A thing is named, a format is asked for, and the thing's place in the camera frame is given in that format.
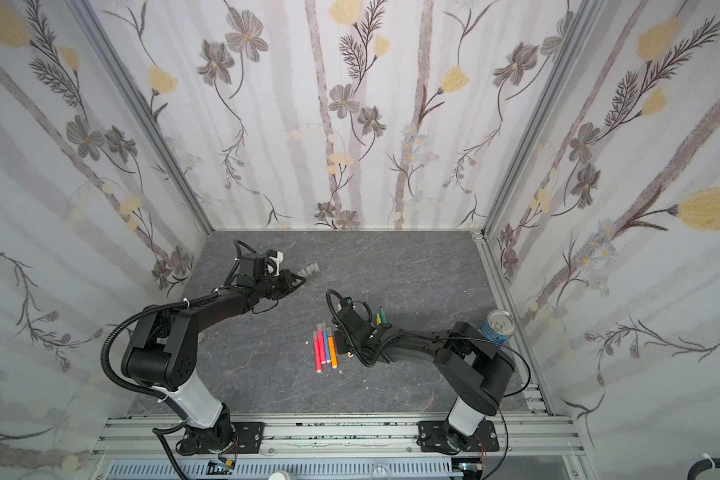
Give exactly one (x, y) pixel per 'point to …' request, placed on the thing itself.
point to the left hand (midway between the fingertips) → (301, 271)
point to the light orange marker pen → (333, 352)
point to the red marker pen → (321, 344)
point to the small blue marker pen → (326, 347)
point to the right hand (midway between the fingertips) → (332, 328)
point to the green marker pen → (382, 315)
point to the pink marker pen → (317, 353)
